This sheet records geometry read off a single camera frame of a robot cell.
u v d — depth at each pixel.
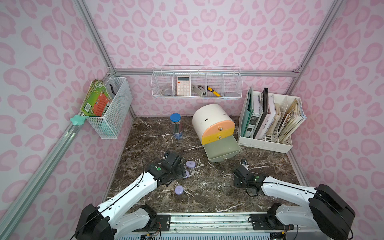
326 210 0.41
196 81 1.02
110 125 0.72
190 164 0.92
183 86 0.95
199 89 0.97
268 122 0.89
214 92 0.98
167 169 0.60
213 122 0.84
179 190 0.82
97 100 0.72
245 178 0.66
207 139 0.89
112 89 0.88
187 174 0.88
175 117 0.93
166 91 0.96
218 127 0.86
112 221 0.40
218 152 0.91
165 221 0.73
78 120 0.62
